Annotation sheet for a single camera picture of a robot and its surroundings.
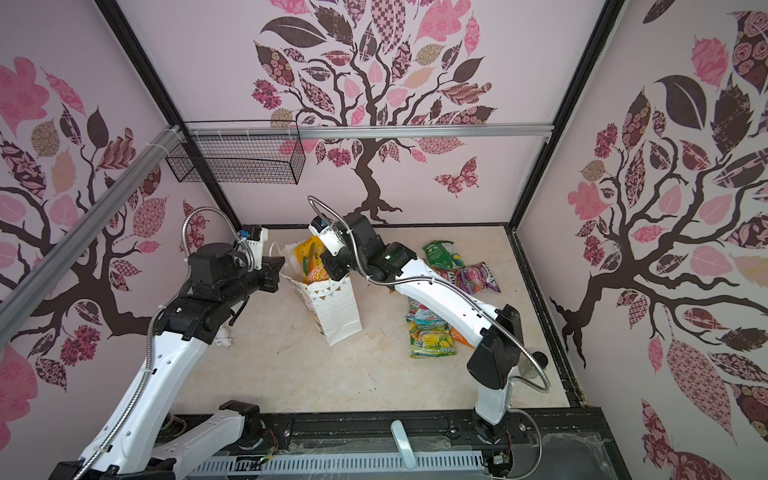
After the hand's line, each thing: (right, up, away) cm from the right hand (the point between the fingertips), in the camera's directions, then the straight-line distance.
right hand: (321, 251), depth 73 cm
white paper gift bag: (+2, -13, +2) cm, 14 cm away
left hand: (-9, -4, -1) cm, 10 cm away
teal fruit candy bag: (+26, -19, +17) cm, 37 cm away
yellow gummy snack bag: (-4, -1, +5) cm, 6 cm away
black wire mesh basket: (-44, +38, +49) cm, 76 cm away
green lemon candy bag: (+31, -27, +13) cm, 43 cm away
